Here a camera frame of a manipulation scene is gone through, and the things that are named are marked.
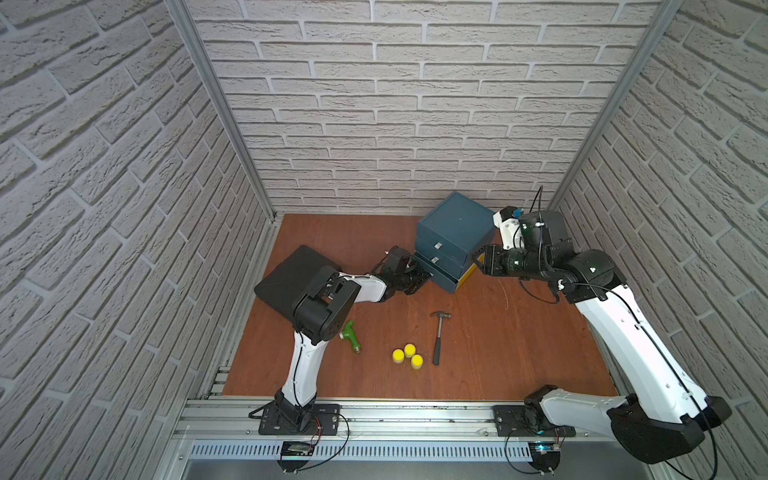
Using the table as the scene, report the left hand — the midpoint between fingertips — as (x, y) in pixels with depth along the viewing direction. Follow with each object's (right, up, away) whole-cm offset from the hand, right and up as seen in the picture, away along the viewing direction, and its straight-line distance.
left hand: (439, 272), depth 96 cm
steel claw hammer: (-2, -21, -9) cm, 24 cm away
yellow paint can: (-10, -21, -12) cm, 27 cm away
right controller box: (+22, -42, -25) cm, 54 cm away
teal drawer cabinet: (+1, +11, -12) cm, 16 cm away
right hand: (+6, +7, -27) cm, 29 cm away
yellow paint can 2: (-9, -24, -14) cm, 29 cm away
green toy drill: (-28, -18, -8) cm, 34 cm away
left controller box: (-39, -40, -26) cm, 61 cm away
